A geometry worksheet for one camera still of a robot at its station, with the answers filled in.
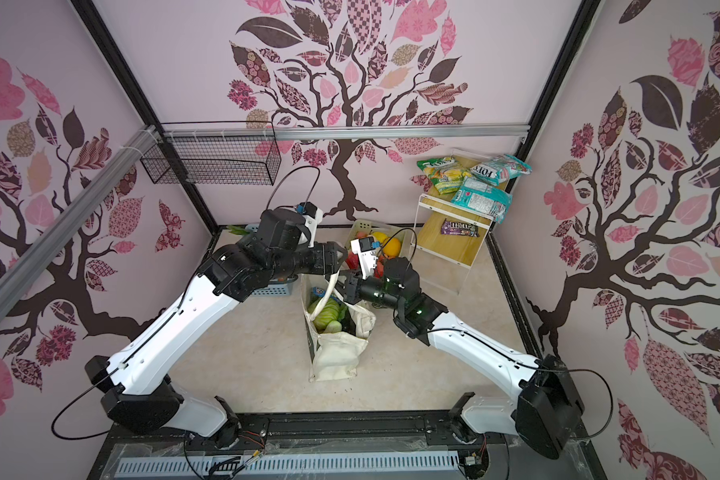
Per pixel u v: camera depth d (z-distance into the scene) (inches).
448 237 37.3
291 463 27.4
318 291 35.4
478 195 30.5
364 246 24.6
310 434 29.2
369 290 24.7
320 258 22.2
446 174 33.4
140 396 15.7
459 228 37.7
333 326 32.0
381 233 43.6
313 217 23.1
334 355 28.5
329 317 32.6
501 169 32.1
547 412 15.6
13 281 20.6
